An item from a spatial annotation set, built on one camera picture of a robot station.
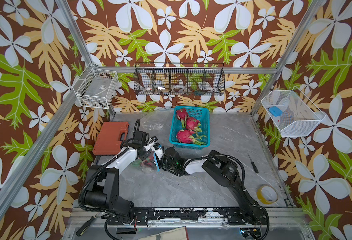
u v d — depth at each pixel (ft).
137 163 3.02
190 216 2.47
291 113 2.69
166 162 2.63
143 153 2.70
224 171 1.83
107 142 3.34
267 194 2.68
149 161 2.67
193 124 3.33
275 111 2.83
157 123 3.24
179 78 3.18
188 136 3.05
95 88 2.80
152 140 2.72
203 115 3.69
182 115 3.41
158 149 2.68
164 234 2.26
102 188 1.44
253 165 3.03
